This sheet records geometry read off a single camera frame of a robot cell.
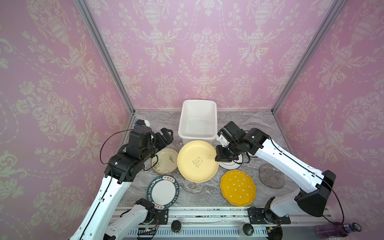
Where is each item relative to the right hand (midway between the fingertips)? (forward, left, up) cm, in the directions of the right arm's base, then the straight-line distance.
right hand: (215, 159), depth 71 cm
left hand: (+6, +21, +12) cm, 25 cm away
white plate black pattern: (+6, -13, -22) cm, 26 cm away
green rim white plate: (-7, +29, -23) cm, 38 cm away
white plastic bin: (+44, +6, -22) cm, 49 cm away
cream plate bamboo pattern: (+10, +29, -20) cm, 36 cm away
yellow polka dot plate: (-7, -13, -22) cm, 27 cm away
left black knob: (-25, +19, -11) cm, 33 cm away
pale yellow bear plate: (0, +9, -1) cm, 9 cm away
